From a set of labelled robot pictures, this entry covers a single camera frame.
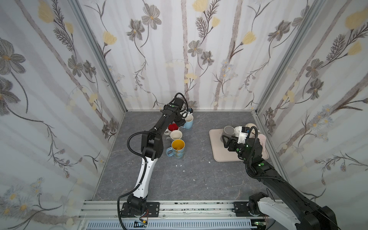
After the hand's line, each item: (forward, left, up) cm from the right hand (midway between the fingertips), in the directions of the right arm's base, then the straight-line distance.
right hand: (225, 133), depth 78 cm
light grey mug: (+9, +29, -17) cm, 34 cm away
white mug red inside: (+16, +33, -19) cm, 41 cm away
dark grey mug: (+10, -7, -12) cm, 17 cm away
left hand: (+22, +27, -15) cm, 38 cm away
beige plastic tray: (-3, -2, -21) cm, 21 cm away
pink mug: (+6, -28, -12) cm, 31 cm away
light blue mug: (+18, +20, -16) cm, 31 cm away
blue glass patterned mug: (-4, +27, -14) cm, 31 cm away
